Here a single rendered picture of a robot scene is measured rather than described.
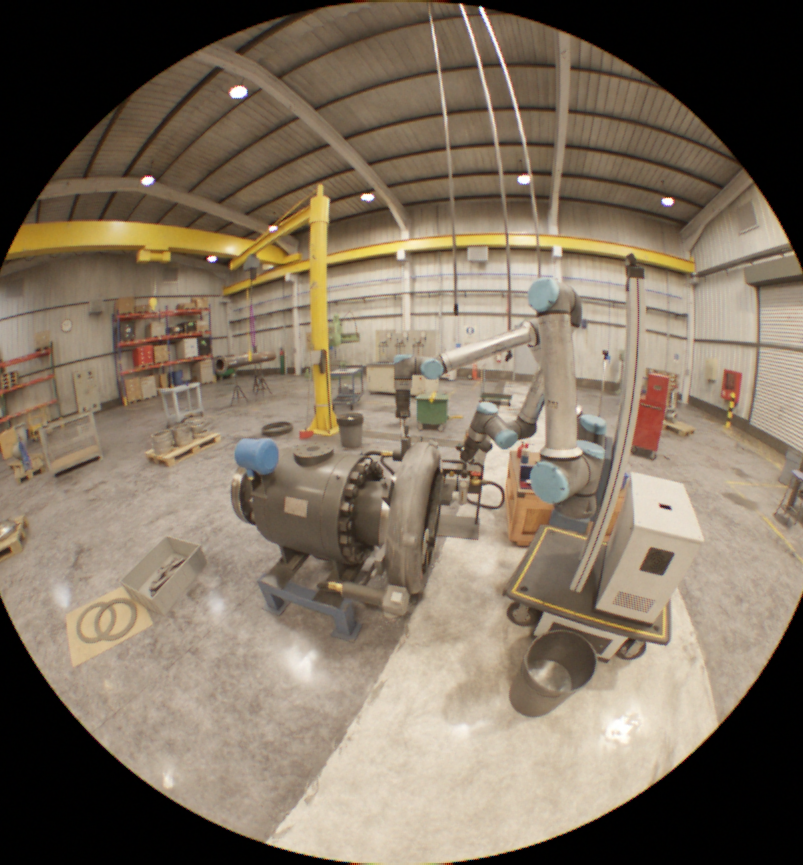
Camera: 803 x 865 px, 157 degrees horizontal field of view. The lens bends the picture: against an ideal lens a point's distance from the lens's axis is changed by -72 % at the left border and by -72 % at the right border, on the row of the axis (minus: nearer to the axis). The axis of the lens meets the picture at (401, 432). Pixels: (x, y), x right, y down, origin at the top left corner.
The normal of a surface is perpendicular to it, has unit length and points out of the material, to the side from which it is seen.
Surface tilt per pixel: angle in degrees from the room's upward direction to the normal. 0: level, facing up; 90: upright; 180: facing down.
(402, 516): 55
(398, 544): 71
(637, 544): 90
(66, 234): 90
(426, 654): 0
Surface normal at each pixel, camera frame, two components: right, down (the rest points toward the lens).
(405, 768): -0.02, -0.95
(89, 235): 0.93, 0.10
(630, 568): -0.64, 0.25
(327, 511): -0.24, -0.20
